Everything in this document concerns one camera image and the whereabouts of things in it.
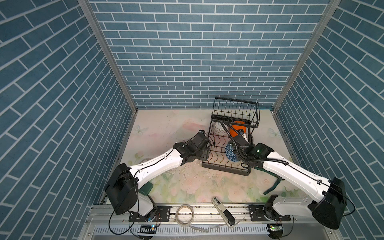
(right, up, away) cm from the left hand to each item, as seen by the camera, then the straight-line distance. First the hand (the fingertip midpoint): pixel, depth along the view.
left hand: (204, 152), depth 82 cm
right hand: (+20, +3, -2) cm, 20 cm away
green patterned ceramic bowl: (+11, +12, +19) cm, 25 cm away
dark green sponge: (-32, -20, -1) cm, 38 cm away
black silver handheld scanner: (+10, -28, -13) cm, 32 cm away
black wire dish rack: (+20, +17, +20) cm, 33 cm away
